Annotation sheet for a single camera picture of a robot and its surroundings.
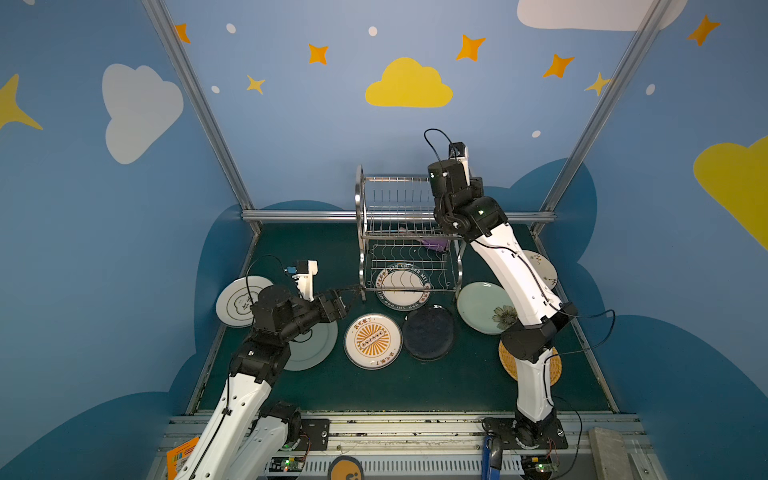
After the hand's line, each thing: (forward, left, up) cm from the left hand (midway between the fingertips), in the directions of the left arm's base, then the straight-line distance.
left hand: (353, 292), depth 69 cm
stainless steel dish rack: (+36, -13, -24) cm, 45 cm away
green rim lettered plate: (+17, -13, -24) cm, 32 cm away
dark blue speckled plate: (+3, -21, -27) cm, 34 cm away
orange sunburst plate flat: (0, -4, -28) cm, 28 cm away
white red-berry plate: (+30, -67, -28) cm, 78 cm away
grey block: (-29, -61, -24) cm, 72 cm away
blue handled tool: (-30, -33, -23) cm, 50 cm away
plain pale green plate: (-2, +14, -27) cm, 31 cm away
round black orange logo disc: (-32, +1, -29) cm, 43 cm away
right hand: (+24, -28, +15) cm, 40 cm away
